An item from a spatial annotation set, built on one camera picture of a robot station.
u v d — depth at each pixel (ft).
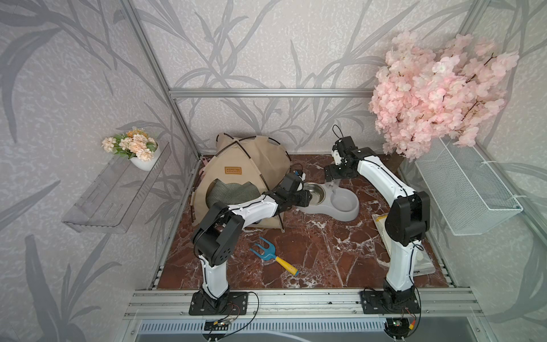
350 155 2.24
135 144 2.01
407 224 1.70
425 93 2.06
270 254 2.77
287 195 2.37
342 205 3.18
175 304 2.48
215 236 1.59
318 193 3.31
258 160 2.76
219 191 3.25
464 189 2.10
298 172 2.73
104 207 2.04
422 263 2.72
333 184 3.27
